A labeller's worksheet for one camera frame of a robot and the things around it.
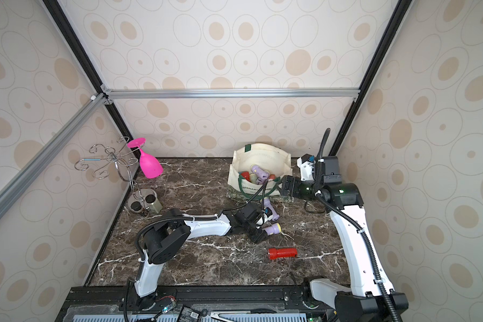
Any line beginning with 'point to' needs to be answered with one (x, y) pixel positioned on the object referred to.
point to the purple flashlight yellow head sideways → (274, 229)
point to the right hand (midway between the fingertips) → (294, 186)
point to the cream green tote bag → (268, 157)
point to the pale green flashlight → (253, 178)
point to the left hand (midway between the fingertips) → (270, 235)
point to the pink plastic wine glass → (150, 164)
